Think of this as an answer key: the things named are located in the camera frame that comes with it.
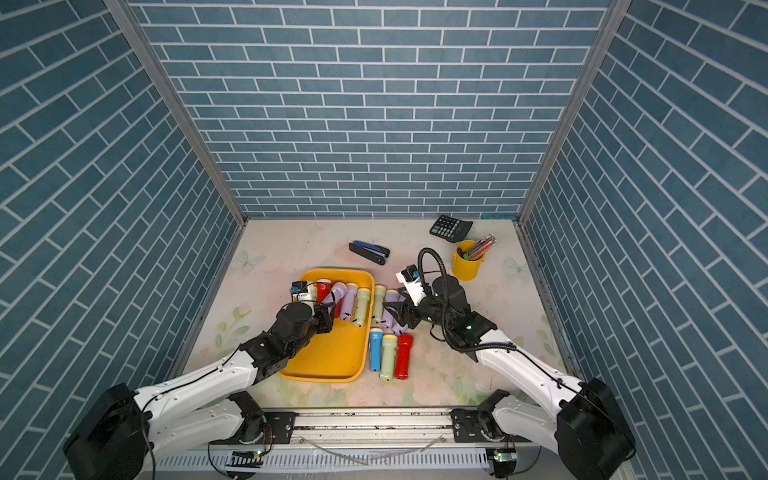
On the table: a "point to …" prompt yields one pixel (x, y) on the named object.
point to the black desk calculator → (451, 229)
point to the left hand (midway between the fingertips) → (340, 307)
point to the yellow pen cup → (463, 269)
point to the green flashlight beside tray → (379, 303)
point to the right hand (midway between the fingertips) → (395, 298)
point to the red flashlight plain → (403, 361)
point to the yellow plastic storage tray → (342, 354)
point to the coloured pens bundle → (480, 247)
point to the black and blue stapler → (374, 252)
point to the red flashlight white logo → (323, 285)
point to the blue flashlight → (376, 348)
